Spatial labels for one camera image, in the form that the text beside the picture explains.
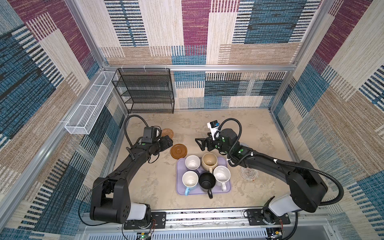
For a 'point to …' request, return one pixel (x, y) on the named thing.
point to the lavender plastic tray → (181, 168)
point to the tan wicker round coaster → (167, 131)
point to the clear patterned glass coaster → (249, 174)
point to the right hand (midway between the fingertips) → (202, 138)
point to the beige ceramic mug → (209, 161)
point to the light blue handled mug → (190, 179)
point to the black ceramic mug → (207, 181)
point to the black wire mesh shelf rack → (146, 90)
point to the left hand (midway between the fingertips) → (168, 141)
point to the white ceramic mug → (221, 175)
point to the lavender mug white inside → (193, 162)
